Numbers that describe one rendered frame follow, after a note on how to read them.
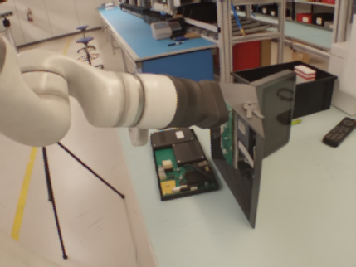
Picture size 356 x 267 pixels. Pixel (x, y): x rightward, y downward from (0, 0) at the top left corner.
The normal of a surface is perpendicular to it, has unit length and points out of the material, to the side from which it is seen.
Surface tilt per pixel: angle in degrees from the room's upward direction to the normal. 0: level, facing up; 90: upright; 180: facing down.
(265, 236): 0
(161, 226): 0
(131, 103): 82
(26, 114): 114
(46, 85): 54
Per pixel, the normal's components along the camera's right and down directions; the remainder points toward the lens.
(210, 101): 0.56, -0.32
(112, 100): 0.52, 0.13
